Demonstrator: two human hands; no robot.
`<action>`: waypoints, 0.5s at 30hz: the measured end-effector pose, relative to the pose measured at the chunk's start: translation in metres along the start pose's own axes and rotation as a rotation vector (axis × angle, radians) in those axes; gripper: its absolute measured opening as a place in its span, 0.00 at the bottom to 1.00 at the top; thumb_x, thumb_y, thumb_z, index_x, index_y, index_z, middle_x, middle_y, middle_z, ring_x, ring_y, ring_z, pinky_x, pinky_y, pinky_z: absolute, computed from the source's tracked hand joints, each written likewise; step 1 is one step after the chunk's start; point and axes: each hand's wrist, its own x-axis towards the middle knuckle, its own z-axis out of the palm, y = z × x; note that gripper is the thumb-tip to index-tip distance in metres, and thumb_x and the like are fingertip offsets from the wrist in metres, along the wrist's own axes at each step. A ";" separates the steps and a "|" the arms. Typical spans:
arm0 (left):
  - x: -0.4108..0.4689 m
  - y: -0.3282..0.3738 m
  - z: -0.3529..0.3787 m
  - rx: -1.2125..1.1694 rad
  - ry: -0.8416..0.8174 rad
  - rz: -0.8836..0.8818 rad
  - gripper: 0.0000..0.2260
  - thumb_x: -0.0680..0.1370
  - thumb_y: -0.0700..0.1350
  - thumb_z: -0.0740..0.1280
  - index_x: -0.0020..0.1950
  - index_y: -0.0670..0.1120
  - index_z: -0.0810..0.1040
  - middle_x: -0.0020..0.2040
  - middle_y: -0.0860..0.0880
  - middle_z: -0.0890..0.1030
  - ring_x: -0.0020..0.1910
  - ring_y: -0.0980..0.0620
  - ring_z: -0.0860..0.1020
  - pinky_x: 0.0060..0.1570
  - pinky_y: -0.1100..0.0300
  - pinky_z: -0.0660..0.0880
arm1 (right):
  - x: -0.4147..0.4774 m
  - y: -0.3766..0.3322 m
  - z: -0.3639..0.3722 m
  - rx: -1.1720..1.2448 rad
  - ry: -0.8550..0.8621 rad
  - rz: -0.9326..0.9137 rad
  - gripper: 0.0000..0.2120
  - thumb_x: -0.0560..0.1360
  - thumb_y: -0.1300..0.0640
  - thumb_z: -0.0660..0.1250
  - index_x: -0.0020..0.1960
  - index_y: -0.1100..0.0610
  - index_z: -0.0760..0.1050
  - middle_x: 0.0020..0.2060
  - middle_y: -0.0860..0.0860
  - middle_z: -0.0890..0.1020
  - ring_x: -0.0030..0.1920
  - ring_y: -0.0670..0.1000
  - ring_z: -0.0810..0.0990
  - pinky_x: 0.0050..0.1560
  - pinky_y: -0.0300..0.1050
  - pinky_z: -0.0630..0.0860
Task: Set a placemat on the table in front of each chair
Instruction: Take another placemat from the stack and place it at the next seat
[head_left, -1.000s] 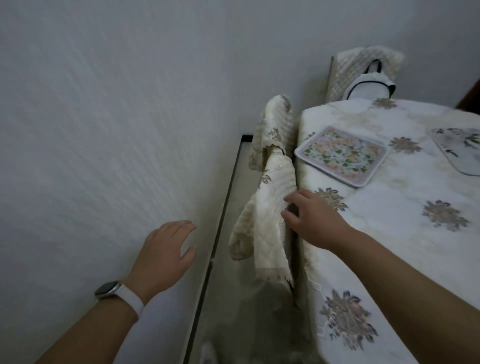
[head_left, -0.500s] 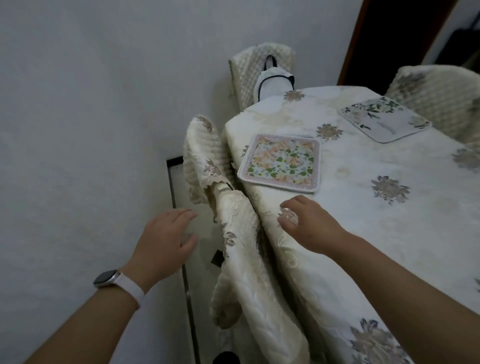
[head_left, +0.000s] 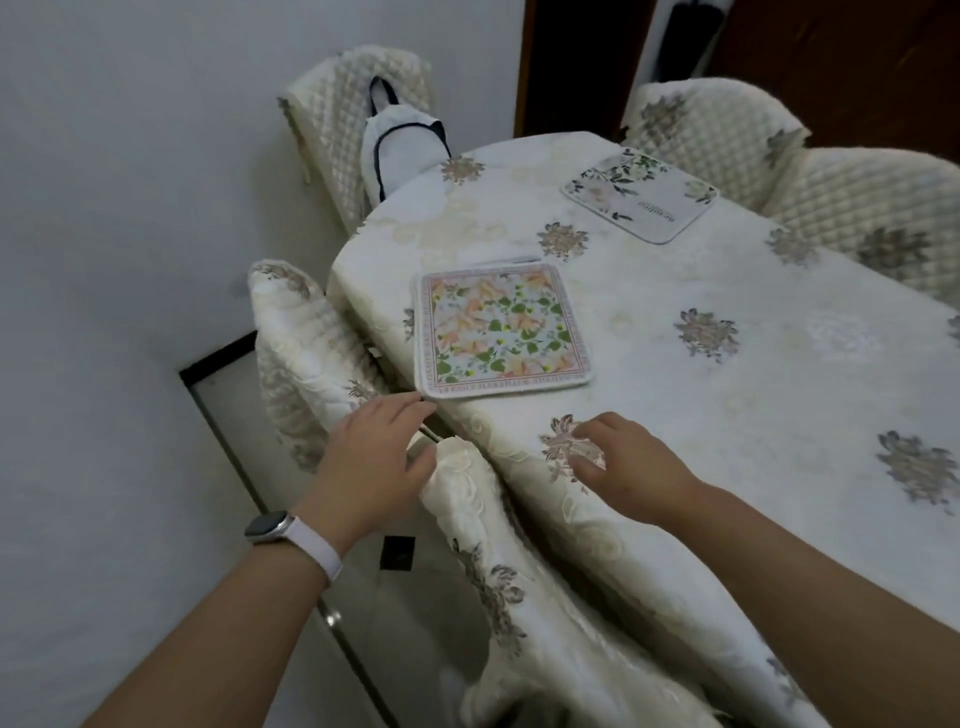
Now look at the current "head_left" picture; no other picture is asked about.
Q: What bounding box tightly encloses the person's right hand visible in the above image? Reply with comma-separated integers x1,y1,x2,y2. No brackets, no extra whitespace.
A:
567,410,710,535

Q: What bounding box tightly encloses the person's left hand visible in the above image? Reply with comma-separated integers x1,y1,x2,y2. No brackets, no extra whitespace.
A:
292,389,439,556

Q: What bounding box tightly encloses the orange green floral placemat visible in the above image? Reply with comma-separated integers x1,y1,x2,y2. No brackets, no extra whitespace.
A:
414,260,594,399

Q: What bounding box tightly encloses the white Beautiful floral placemat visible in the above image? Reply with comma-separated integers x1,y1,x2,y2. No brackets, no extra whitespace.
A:
562,147,721,247

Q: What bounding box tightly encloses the person's right forearm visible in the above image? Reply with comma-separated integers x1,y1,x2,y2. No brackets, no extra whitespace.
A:
674,479,960,728

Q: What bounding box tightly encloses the person's left forearm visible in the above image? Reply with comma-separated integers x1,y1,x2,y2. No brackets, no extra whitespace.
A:
82,551,331,728

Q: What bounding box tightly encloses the dining table with floral cloth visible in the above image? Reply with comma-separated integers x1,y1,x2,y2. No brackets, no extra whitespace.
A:
328,131,960,728

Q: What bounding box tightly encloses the smartwatch with white band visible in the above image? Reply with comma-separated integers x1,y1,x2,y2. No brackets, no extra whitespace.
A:
243,509,345,586

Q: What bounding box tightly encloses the white backpack with dark trim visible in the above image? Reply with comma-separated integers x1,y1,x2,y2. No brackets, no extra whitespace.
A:
359,74,453,205

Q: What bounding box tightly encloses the dark wooden door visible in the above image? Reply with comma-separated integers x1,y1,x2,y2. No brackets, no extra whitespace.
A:
532,0,658,140

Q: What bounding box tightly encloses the black folded umbrella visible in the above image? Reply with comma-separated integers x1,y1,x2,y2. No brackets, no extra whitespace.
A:
658,0,729,82

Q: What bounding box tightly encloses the wooden sideboard cabinet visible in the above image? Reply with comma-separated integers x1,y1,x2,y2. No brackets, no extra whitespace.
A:
708,0,960,165

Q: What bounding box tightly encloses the brown door frame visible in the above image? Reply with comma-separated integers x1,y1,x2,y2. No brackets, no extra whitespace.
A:
514,0,661,142

